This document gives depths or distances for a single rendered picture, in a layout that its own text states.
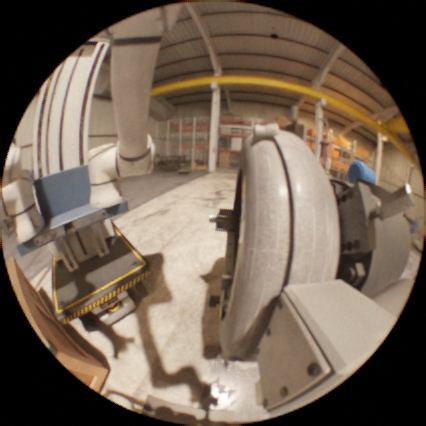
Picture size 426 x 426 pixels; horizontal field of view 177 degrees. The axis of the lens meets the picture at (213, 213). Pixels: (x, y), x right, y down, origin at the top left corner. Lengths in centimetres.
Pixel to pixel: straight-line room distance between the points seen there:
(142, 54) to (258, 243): 42
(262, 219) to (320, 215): 7
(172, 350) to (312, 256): 86
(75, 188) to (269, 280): 84
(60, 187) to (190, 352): 109
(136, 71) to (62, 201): 68
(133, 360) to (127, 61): 117
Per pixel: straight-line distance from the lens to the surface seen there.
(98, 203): 70
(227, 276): 40
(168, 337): 94
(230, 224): 58
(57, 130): 95
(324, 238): 16
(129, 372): 98
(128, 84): 41
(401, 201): 17
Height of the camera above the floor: 89
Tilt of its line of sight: 24 degrees down
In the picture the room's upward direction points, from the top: 3 degrees clockwise
